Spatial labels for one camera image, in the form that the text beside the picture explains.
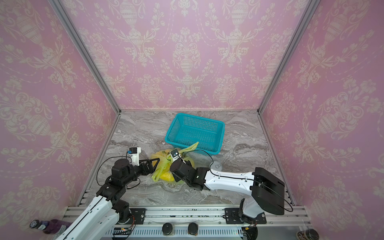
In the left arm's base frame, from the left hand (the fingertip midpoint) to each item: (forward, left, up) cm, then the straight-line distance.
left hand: (155, 161), depth 79 cm
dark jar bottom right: (-30, -69, -2) cm, 75 cm away
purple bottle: (-29, +36, -1) cm, 46 cm away
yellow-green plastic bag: (-3, -3, -6) cm, 7 cm away
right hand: (-1, -11, -2) cm, 11 cm away
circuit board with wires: (-30, +13, -17) cm, 36 cm away
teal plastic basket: (+32, -15, -13) cm, 37 cm away
